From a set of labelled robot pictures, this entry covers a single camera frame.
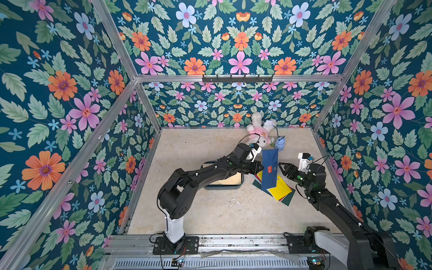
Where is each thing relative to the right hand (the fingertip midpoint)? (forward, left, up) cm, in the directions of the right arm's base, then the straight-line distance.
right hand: (281, 164), depth 84 cm
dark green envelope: (-12, -4, -16) cm, 20 cm away
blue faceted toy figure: (+21, -4, -8) cm, 23 cm away
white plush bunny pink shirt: (+31, +5, -6) cm, 32 cm away
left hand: (-2, +8, 0) cm, 8 cm away
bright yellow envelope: (-7, -2, -14) cm, 16 cm away
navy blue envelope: (0, +6, 0) cm, 6 cm away
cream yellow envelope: (-2, +23, -13) cm, 27 cm away
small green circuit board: (-41, +48, -16) cm, 65 cm away
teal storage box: (-8, +31, -11) cm, 33 cm away
